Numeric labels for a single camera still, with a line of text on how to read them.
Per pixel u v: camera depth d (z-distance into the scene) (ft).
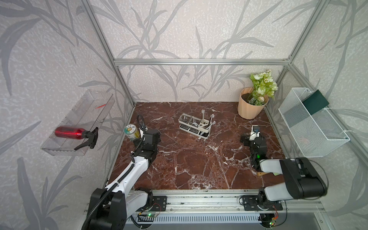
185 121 3.26
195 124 2.86
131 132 3.07
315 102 2.42
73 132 1.81
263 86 3.00
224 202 2.47
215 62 3.22
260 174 2.68
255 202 2.39
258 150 2.24
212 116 2.92
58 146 1.93
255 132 2.52
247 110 3.34
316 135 1.97
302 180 1.47
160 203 2.42
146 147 2.14
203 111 3.00
